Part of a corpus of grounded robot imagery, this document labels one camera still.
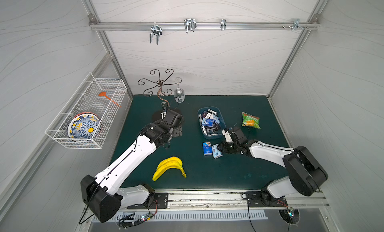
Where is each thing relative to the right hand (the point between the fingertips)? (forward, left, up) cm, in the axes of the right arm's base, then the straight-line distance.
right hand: (218, 146), depth 90 cm
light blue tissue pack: (+14, +7, +5) cm, 16 cm away
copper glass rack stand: (+21, +35, +28) cm, 50 cm away
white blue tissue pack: (-5, +1, 0) cm, 5 cm away
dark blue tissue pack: (-2, +7, -1) cm, 7 cm away
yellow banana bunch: (-13, +27, +4) cm, 30 cm away
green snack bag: (+19, -22, +1) cm, 29 cm away
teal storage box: (+11, +3, -2) cm, 11 cm away
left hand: (0, +26, +19) cm, 33 cm away
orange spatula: (+13, +64, +30) cm, 72 cm away
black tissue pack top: (+25, +4, +3) cm, 25 cm away
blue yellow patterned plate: (-9, +61, +33) cm, 70 cm away
